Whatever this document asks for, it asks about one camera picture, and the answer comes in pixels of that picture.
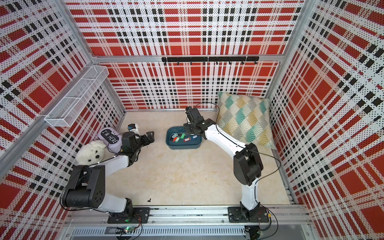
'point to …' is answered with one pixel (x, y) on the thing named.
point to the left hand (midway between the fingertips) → (150, 133)
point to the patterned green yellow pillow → (247, 119)
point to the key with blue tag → (194, 137)
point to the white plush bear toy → (90, 153)
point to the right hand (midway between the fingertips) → (190, 126)
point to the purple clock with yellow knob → (111, 138)
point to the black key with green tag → (182, 135)
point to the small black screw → (149, 200)
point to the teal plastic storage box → (193, 144)
